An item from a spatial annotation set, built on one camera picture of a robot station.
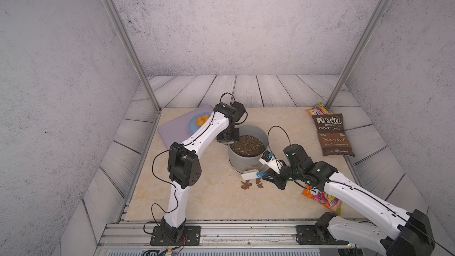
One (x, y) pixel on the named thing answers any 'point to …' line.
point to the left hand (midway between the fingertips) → (234, 144)
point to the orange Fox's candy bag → (320, 109)
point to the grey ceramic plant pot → (244, 154)
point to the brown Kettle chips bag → (330, 130)
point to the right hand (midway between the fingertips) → (265, 176)
